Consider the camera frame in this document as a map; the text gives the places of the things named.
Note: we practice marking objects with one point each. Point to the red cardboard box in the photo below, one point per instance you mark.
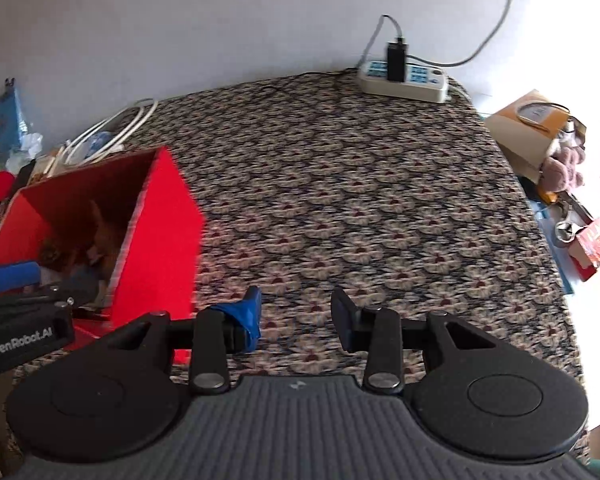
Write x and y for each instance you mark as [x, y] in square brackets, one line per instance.
[165, 240]

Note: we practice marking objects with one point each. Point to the pink plush toy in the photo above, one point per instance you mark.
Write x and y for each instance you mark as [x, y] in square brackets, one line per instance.
[562, 170]

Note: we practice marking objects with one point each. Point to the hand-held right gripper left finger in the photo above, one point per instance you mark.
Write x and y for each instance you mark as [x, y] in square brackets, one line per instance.
[247, 316]

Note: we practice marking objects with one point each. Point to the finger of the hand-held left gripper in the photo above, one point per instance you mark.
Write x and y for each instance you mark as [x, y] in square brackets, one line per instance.
[77, 287]
[10, 275]

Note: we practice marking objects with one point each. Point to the blue plastic bag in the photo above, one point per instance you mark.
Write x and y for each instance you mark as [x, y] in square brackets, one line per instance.
[5, 115]

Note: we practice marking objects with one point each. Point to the white power strip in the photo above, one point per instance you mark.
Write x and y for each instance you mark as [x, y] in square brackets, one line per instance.
[415, 85]

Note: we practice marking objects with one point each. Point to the round metal object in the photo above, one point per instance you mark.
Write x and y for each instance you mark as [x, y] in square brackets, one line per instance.
[566, 232]

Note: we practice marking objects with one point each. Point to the black charger plug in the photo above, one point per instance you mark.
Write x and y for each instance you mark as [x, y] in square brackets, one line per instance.
[397, 60]

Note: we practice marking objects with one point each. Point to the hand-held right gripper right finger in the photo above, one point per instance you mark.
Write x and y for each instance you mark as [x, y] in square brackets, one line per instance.
[344, 325]

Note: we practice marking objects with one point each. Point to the small red carton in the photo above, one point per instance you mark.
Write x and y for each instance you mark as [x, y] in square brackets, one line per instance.
[592, 247]

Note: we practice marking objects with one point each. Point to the floral patterned tablecloth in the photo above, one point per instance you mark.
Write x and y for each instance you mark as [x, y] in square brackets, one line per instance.
[355, 220]

